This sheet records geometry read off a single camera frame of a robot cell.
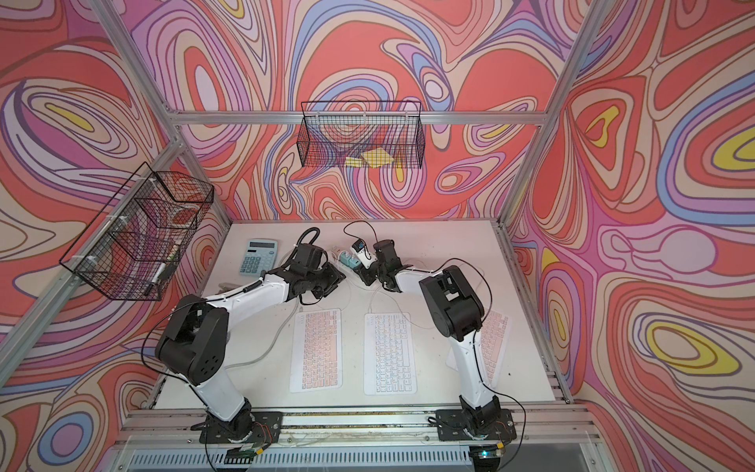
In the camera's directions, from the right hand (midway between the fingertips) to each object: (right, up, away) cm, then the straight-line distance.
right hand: (361, 271), depth 103 cm
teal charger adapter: (-4, +4, -4) cm, 7 cm away
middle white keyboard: (+9, -26, -19) cm, 33 cm away
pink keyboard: (-12, -23, -17) cm, 31 cm away
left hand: (-3, -2, -11) cm, 12 cm away
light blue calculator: (-37, +5, +2) cm, 38 cm away
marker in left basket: (-49, +1, -31) cm, 58 cm away
